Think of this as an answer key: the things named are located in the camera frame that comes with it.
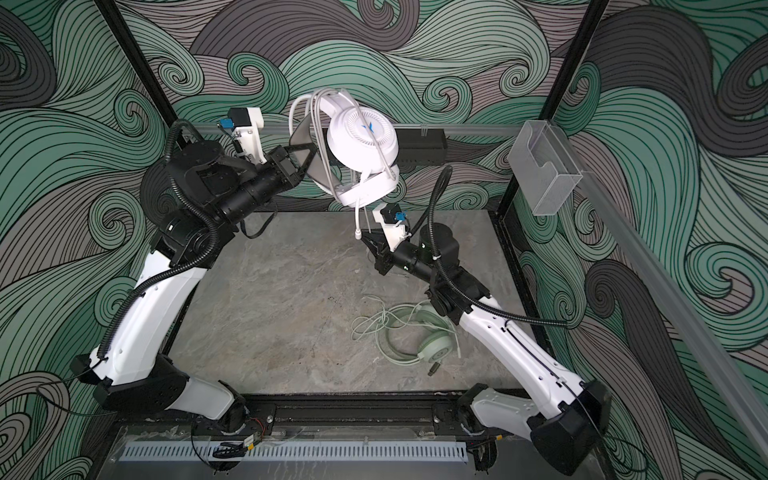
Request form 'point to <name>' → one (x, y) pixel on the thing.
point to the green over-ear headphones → (434, 345)
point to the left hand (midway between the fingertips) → (316, 142)
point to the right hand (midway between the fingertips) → (363, 233)
